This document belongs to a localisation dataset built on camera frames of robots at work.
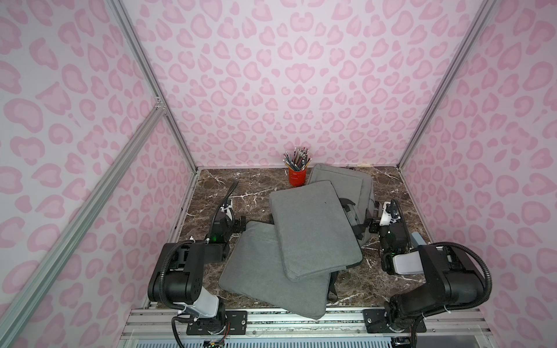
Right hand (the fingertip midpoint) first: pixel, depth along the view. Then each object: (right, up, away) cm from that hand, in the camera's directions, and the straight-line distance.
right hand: (380, 209), depth 90 cm
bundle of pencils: (-33, +22, +15) cm, 42 cm away
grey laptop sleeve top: (-28, -9, -4) cm, 30 cm away
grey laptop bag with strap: (-51, -22, -8) cm, 56 cm away
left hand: (-62, -1, +5) cm, 62 cm away
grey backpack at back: (-7, +6, +10) cm, 14 cm away
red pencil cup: (-33, +13, +19) cm, 40 cm away
